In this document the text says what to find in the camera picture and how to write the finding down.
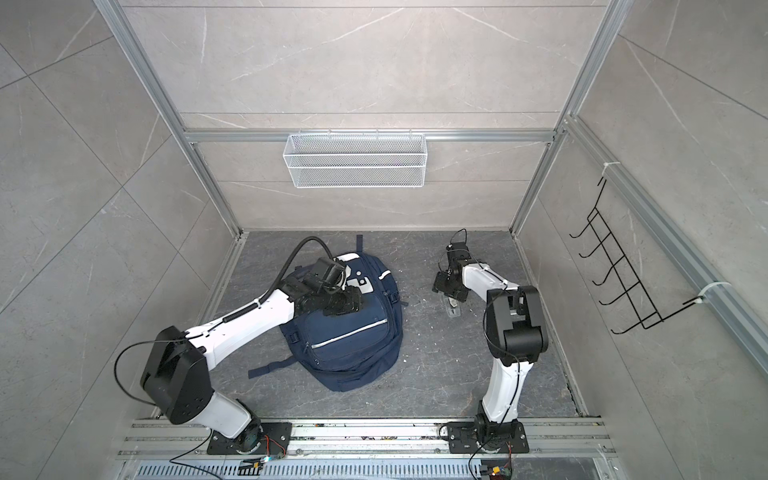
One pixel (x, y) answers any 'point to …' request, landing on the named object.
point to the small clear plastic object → (453, 309)
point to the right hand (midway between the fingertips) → (444, 287)
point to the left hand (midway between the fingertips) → (363, 298)
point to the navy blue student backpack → (349, 350)
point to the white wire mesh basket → (355, 160)
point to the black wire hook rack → (635, 297)
